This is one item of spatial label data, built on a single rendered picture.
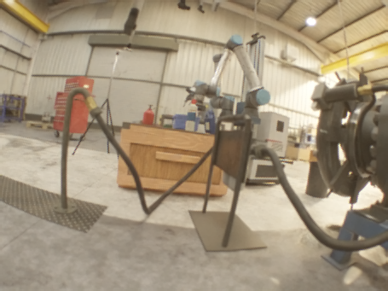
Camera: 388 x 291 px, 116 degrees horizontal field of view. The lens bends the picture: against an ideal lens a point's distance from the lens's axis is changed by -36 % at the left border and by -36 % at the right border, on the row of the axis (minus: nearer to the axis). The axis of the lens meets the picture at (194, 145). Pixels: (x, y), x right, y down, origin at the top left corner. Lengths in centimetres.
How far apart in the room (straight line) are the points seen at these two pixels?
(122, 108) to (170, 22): 516
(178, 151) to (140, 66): 861
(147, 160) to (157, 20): 995
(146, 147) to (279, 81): 1011
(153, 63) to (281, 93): 683
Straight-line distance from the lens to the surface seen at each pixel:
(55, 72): 1191
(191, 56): 984
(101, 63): 1046
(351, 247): 56
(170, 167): 133
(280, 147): 233
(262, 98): 182
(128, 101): 947
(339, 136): 109
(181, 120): 151
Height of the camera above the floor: 46
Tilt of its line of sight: 4 degrees down
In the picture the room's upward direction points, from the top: 9 degrees clockwise
